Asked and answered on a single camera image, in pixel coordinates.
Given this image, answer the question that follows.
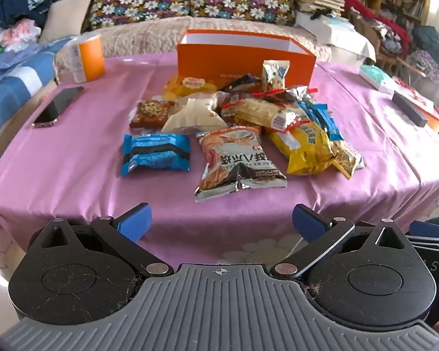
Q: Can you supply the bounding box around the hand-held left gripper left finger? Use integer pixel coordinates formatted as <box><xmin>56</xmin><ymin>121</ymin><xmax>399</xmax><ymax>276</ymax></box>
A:
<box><xmin>28</xmin><ymin>202</ymin><xmax>175</xmax><ymax>278</ymax></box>

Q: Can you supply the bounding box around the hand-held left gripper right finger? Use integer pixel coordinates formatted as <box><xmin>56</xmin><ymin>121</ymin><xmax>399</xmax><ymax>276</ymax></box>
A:
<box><xmin>270</xmin><ymin>203</ymin><xmax>415</xmax><ymax>279</ymax></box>

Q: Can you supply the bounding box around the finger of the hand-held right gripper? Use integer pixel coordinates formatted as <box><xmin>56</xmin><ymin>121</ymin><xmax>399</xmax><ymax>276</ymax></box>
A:
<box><xmin>406</xmin><ymin>220</ymin><xmax>439</xmax><ymax>254</ymax></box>

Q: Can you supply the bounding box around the dark blue snack packet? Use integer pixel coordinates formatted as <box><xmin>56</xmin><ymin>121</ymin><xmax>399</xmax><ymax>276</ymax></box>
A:
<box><xmin>219</xmin><ymin>75</ymin><xmax>264</xmax><ymax>94</ymax></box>

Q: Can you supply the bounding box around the orange cardboard box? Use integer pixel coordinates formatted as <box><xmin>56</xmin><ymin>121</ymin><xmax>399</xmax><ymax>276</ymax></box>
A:
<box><xmin>176</xmin><ymin>29</ymin><xmax>317</xmax><ymax>90</ymax></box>

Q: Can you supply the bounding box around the blue cookie packet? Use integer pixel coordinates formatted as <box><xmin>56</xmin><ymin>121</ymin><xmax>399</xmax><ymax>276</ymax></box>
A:
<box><xmin>121</xmin><ymin>133</ymin><xmax>191</xmax><ymax>177</ymax></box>

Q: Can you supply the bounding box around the yellow crinkled snack packet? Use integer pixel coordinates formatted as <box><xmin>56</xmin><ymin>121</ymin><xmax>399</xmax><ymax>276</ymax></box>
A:
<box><xmin>269</xmin><ymin>122</ymin><xmax>337</xmax><ymax>175</ymax></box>

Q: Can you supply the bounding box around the clear noodle snack packet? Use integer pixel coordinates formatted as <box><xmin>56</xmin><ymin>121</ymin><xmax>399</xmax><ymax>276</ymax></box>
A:
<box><xmin>329</xmin><ymin>141</ymin><xmax>366</xmax><ymax>180</ymax></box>

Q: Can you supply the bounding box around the orange and silver snack packet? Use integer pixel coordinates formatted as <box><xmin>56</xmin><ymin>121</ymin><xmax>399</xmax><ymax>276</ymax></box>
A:
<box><xmin>194</xmin><ymin>124</ymin><xmax>288</xmax><ymax>202</ymax></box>

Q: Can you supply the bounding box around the small blue snack packet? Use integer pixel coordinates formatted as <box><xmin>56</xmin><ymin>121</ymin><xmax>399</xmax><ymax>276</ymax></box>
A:
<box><xmin>300</xmin><ymin>103</ymin><xmax>344</xmax><ymax>141</ymax></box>

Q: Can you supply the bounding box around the brown cookie packet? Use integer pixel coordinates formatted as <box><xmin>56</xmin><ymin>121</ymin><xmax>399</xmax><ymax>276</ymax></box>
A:
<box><xmin>129</xmin><ymin>100</ymin><xmax>174</xmax><ymax>129</ymax></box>

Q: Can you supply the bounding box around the red and yellow cracker packet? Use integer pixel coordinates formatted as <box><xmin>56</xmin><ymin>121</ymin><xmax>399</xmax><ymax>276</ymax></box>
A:
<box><xmin>221</xmin><ymin>97</ymin><xmax>311</xmax><ymax>132</ymax></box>

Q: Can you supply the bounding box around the cream white snack packet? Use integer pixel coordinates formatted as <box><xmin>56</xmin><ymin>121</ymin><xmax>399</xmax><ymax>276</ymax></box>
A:
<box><xmin>162</xmin><ymin>93</ymin><xmax>228</xmax><ymax>134</ymax></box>

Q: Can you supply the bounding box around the red and white box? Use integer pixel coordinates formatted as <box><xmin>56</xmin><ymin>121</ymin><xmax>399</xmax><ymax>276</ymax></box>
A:
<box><xmin>391</xmin><ymin>77</ymin><xmax>439</xmax><ymax>132</ymax></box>

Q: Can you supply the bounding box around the silver and red snack packet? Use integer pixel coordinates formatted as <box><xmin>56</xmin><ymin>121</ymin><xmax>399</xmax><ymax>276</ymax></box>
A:
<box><xmin>263</xmin><ymin>86</ymin><xmax>319</xmax><ymax>106</ymax></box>

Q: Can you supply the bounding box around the black smartphone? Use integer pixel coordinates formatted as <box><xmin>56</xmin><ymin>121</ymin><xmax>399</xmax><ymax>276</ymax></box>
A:
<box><xmin>32</xmin><ymin>87</ymin><xmax>85</xmax><ymax>128</ymax></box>

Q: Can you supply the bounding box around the golden cake packet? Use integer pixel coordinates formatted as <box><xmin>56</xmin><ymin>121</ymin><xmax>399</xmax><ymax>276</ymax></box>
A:
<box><xmin>163</xmin><ymin>75</ymin><xmax>216</xmax><ymax>97</ymax></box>

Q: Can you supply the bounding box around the teal tissue pack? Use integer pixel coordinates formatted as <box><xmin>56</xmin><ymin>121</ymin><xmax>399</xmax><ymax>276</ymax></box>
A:
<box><xmin>359</xmin><ymin>65</ymin><xmax>394</xmax><ymax>92</ymax></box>

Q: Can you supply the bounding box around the orange cylindrical canister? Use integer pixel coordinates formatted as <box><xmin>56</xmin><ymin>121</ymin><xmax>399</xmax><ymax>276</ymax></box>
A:
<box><xmin>66</xmin><ymin>33</ymin><xmax>106</xmax><ymax>83</ymax></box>

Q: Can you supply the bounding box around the blue striped blanket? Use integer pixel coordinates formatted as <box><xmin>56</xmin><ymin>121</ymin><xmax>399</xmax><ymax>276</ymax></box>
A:
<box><xmin>0</xmin><ymin>38</ymin><xmax>72</xmax><ymax>147</ymax></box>

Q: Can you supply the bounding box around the heap of dark clothes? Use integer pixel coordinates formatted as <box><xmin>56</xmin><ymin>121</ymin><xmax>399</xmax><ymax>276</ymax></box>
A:
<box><xmin>346</xmin><ymin>0</ymin><xmax>439</xmax><ymax>92</ymax></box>

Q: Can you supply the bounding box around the beige sofa cover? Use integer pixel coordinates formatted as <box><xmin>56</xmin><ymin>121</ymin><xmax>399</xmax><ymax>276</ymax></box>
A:
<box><xmin>55</xmin><ymin>16</ymin><xmax>332</xmax><ymax>81</ymax></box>

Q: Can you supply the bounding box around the white flat box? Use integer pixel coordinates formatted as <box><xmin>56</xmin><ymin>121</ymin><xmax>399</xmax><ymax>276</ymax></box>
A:
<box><xmin>296</xmin><ymin>11</ymin><xmax>377</xmax><ymax>61</ymax></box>

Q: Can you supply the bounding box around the floral cushion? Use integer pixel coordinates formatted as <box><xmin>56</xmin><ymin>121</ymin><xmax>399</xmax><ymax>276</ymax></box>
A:
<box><xmin>189</xmin><ymin>0</ymin><xmax>297</xmax><ymax>26</ymax></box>
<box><xmin>84</xmin><ymin>0</ymin><xmax>191</xmax><ymax>32</ymax></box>

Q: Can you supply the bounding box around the beige pillow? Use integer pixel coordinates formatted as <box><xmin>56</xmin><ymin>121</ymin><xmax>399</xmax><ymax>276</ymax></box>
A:
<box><xmin>38</xmin><ymin>0</ymin><xmax>96</xmax><ymax>44</ymax></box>

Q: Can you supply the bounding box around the pile of clothes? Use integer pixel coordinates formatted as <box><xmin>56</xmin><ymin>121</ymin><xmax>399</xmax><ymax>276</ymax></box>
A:
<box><xmin>0</xmin><ymin>0</ymin><xmax>55</xmax><ymax>50</ymax></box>

